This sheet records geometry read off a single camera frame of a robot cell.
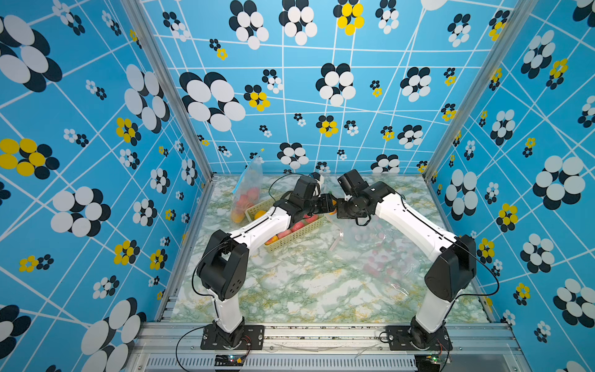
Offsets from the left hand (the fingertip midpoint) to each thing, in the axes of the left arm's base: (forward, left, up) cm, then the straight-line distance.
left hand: (339, 200), depth 85 cm
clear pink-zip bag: (-12, -18, -21) cm, 30 cm away
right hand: (-3, -2, -3) cm, 4 cm away
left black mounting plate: (-41, +29, -20) cm, 54 cm away
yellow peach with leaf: (-8, +3, +3) cm, 9 cm away
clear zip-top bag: (+16, +35, -4) cm, 39 cm away
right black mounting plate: (-41, -18, -19) cm, 49 cm away
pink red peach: (+15, +36, -14) cm, 42 cm away
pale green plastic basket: (-11, +24, -14) cm, 30 cm away
